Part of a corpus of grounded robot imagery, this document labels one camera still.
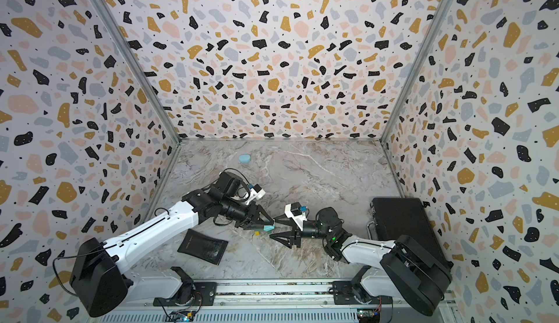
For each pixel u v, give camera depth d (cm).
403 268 43
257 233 86
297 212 65
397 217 88
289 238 66
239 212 66
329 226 61
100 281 38
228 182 62
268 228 70
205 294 74
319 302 74
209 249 82
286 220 76
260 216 68
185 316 70
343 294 73
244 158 113
